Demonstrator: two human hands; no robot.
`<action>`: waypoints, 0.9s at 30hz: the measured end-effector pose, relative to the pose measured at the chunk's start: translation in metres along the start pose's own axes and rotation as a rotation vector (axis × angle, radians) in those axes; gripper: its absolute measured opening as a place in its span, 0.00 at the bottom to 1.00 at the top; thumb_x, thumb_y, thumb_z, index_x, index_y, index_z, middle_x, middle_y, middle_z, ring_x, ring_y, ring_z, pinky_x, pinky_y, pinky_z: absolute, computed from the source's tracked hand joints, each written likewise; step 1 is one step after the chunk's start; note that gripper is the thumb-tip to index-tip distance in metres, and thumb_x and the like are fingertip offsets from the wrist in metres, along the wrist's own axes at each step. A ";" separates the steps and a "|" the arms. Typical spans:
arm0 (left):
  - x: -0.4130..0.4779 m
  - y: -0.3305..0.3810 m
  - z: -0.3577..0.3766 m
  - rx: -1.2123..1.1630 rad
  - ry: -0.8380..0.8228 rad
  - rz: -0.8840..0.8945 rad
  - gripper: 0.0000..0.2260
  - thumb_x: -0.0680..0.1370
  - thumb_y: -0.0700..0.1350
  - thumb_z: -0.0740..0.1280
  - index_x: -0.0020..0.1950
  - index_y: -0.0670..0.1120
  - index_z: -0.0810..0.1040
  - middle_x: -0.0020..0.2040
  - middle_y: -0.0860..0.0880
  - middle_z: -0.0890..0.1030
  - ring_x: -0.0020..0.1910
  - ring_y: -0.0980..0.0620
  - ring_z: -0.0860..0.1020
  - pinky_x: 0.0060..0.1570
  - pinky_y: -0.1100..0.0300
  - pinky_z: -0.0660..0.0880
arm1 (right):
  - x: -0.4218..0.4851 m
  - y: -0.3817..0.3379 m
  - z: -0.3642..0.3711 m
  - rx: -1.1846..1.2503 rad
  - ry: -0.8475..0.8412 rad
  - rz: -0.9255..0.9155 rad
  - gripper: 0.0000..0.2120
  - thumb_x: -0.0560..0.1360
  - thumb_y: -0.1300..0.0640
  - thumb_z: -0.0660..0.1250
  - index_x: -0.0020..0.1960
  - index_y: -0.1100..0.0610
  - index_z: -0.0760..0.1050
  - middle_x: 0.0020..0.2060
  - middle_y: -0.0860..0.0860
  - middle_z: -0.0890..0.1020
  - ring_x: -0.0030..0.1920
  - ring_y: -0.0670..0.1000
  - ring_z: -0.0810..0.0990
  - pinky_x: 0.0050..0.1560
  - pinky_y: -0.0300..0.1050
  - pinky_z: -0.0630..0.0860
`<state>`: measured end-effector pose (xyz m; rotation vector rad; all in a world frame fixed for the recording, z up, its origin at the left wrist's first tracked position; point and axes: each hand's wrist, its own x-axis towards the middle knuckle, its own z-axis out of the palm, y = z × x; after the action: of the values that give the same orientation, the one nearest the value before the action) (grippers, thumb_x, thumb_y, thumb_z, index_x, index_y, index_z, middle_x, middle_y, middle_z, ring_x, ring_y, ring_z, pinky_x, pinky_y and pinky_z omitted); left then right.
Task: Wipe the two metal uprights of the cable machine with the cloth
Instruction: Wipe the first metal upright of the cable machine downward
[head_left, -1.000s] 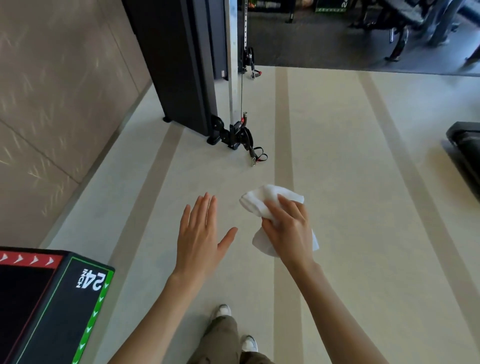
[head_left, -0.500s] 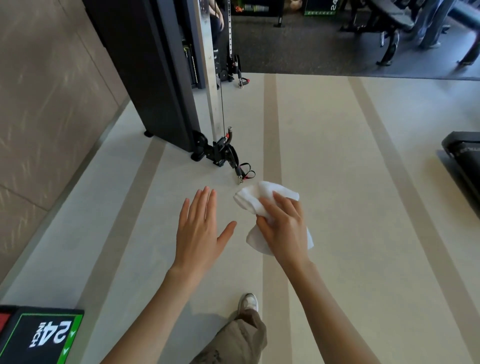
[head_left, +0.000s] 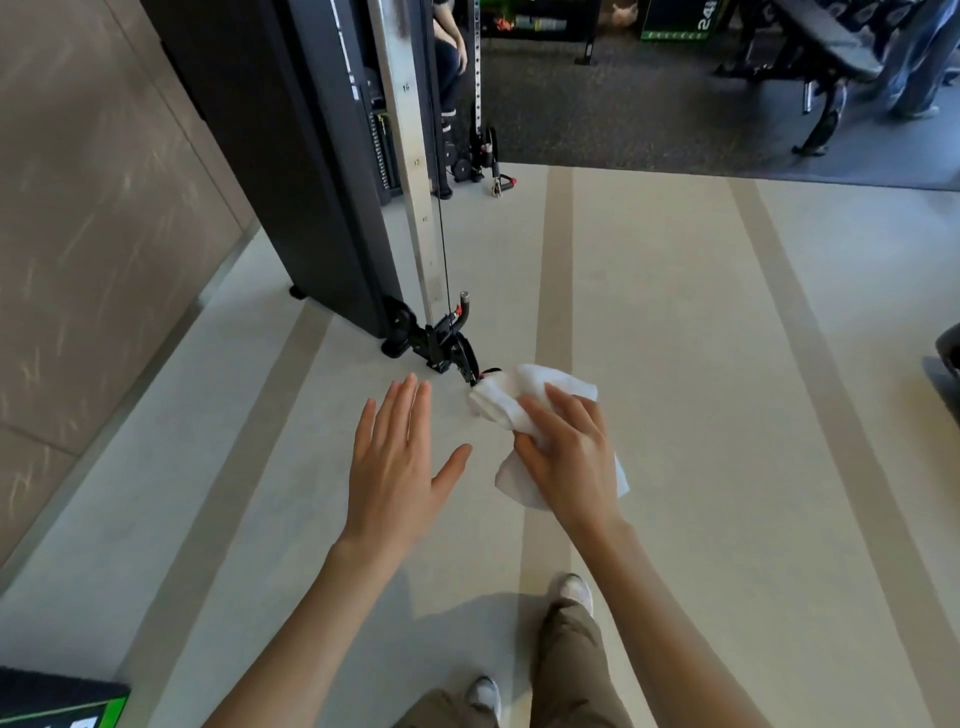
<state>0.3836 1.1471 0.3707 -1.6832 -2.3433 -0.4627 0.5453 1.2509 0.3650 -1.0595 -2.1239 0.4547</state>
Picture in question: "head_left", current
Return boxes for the black cable machine frame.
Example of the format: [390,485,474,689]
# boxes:
[140,0,481,360]

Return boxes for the black storage rack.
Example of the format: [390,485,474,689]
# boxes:
[479,0,601,65]

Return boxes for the green-edged black plyo box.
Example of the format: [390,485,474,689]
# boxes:
[638,0,740,43]

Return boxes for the white cleaning cloth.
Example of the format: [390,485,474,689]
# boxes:
[467,364,630,511]

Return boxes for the black weight stack plates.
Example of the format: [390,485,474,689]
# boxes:
[372,108,400,198]

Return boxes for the person's right forearm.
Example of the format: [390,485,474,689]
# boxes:
[569,521,774,728]

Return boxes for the person's left shoe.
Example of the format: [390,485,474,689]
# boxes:
[466,676,502,725]

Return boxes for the black adjustable pulley carriage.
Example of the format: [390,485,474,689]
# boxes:
[382,290,481,388]
[442,104,500,185]

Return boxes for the person's brown trousers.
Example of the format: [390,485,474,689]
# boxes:
[393,599,635,728]

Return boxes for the black weight bench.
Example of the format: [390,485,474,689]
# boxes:
[712,0,886,157]

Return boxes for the black plyo jump box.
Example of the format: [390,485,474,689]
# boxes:
[0,665,131,728]

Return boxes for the person's left forearm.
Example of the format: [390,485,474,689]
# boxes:
[202,536,410,728]

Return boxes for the person's left hand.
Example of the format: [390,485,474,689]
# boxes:
[341,373,474,560]

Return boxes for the chrome numbered rail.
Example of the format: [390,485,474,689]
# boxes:
[365,0,451,328]

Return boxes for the person's right hand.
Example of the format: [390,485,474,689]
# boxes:
[513,383,628,543]

